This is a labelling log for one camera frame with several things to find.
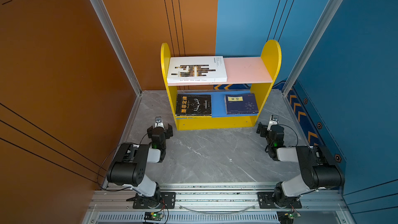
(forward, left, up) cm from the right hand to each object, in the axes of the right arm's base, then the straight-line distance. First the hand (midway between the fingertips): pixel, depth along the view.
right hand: (267, 123), depth 94 cm
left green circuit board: (-45, +62, -8) cm, 77 cm away
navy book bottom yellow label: (+7, +17, +10) cm, 21 cm away
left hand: (0, +65, +1) cm, 65 cm away
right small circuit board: (-46, 0, -8) cm, 46 cm away
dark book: (+6, +45, +12) cm, 47 cm away
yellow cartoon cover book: (-1, +44, +9) cm, 45 cm away
